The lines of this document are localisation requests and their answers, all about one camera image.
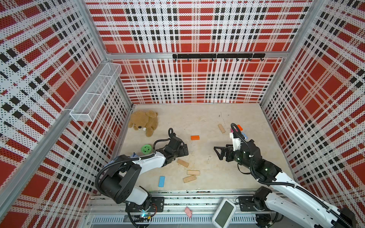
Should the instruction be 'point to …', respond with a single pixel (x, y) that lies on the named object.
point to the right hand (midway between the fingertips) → (222, 147)
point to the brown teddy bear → (140, 120)
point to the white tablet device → (223, 213)
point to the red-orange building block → (240, 127)
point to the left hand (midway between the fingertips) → (182, 148)
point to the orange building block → (195, 137)
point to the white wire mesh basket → (88, 105)
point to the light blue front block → (161, 181)
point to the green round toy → (147, 149)
